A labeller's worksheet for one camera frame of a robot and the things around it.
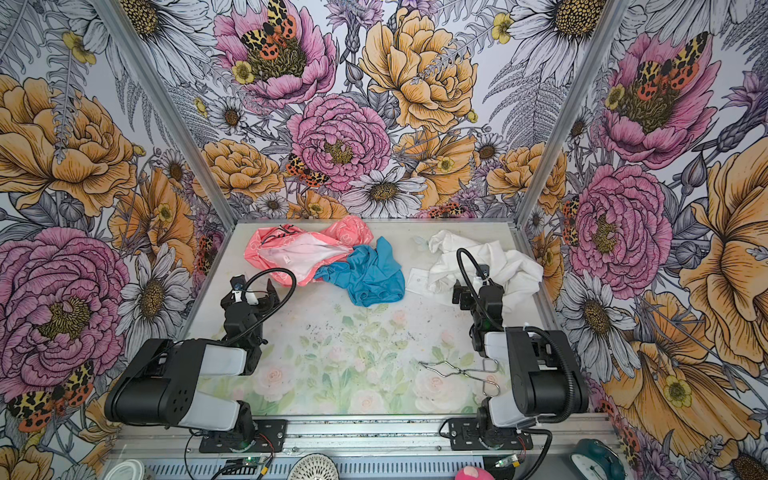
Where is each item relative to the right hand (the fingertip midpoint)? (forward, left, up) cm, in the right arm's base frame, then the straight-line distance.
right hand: (473, 287), depth 94 cm
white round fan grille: (-43, +44, -5) cm, 62 cm away
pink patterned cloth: (+12, +52, +4) cm, 54 cm away
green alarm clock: (-44, -18, -1) cm, 48 cm away
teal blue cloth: (+7, +32, -2) cm, 32 cm away
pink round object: (-46, +9, -1) cm, 47 cm away
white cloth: (+5, -13, +1) cm, 14 cm away
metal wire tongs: (-22, +11, -7) cm, 25 cm away
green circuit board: (-42, +59, -7) cm, 73 cm away
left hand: (-1, +65, +3) cm, 66 cm away
